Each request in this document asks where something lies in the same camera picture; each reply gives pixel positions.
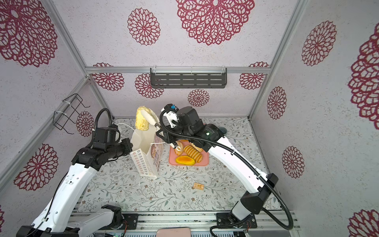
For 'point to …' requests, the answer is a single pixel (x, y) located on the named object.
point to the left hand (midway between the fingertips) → (132, 147)
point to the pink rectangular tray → (186, 153)
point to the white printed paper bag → (147, 151)
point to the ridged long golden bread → (196, 155)
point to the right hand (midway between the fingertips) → (159, 129)
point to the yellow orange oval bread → (185, 160)
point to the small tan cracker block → (198, 186)
